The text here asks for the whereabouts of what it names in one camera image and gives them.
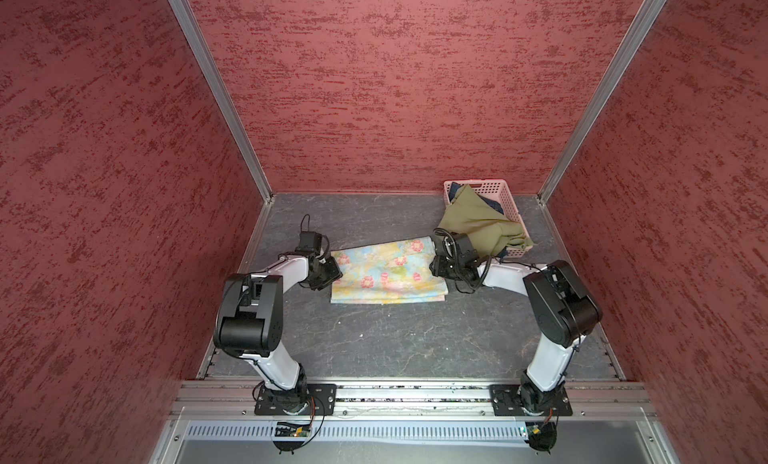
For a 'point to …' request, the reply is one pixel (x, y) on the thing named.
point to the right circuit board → (541, 432)
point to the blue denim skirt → (455, 187)
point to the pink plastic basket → (496, 190)
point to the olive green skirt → (488, 230)
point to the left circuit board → (287, 429)
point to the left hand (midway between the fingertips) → (339, 281)
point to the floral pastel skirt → (390, 271)
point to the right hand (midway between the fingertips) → (433, 273)
